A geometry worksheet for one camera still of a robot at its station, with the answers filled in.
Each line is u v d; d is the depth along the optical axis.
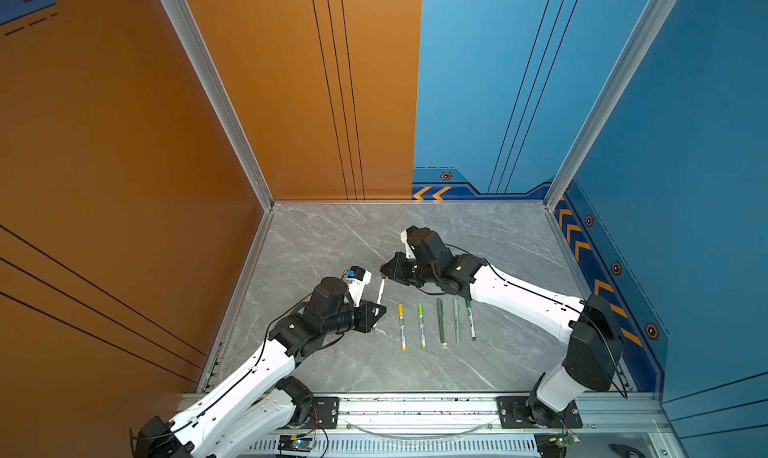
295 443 0.71
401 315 0.89
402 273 0.69
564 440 0.70
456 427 0.73
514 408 0.73
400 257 0.69
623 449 0.69
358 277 0.68
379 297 0.74
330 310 0.59
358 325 0.67
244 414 0.55
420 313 0.89
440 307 0.91
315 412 0.73
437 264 0.59
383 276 0.77
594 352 0.42
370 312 0.66
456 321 0.89
